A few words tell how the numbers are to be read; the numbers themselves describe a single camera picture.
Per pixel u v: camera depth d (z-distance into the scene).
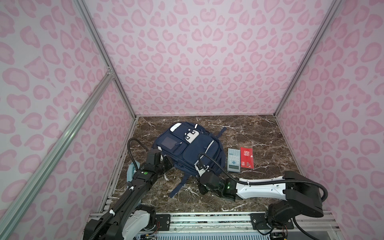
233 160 0.93
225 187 0.60
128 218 0.47
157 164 0.65
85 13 0.71
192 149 0.91
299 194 0.43
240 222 0.75
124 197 0.48
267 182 0.48
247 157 0.96
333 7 0.70
